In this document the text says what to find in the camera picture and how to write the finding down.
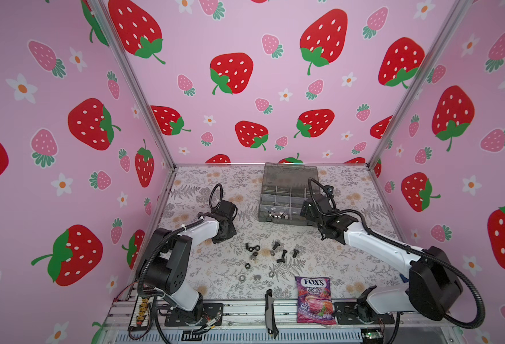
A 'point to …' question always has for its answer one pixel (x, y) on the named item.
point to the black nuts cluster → (250, 249)
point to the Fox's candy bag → (314, 300)
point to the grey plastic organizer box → (285, 188)
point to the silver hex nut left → (242, 278)
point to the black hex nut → (247, 266)
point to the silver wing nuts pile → (280, 215)
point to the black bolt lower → (282, 259)
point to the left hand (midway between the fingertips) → (229, 233)
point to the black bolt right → (295, 253)
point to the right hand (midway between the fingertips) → (313, 206)
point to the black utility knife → (269, 313)
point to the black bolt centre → (277, 244)
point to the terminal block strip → (143, 309)
